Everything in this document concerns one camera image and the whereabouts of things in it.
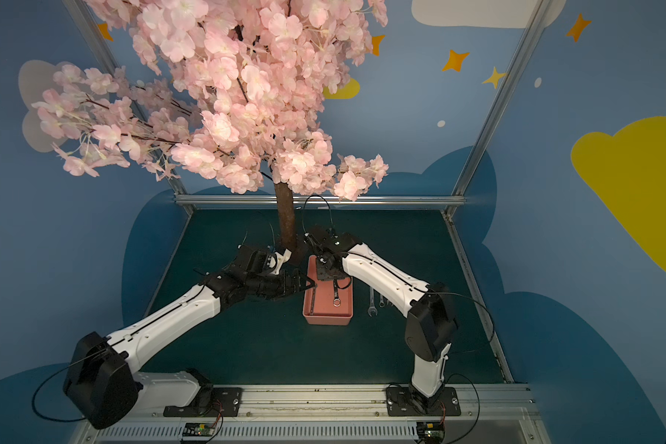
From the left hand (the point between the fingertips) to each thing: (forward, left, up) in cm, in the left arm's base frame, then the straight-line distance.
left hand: (306, 283), depth 78 cm
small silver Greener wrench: (+3, -1, -18) cm, 18 cm away
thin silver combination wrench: (+2, -25, -18) cm, 30 cm away
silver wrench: (+1, -21, -18) cm, 28 cm away
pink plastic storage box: (+3, -6, -19) cm, 20 cm away
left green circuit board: (-34, +27, -19) cm, 47 cm away
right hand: (+8, -8, -3) cm, 11 cm away
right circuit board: (-33, -35, -20) cm, 52 cm away
